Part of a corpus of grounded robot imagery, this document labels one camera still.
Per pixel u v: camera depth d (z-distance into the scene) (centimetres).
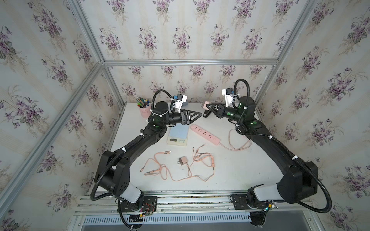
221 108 65
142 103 107
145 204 72
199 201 75
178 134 97
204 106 73
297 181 41
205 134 98
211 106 72
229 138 98
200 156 90
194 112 73
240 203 73
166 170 86
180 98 67
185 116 63
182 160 86
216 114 69
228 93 66
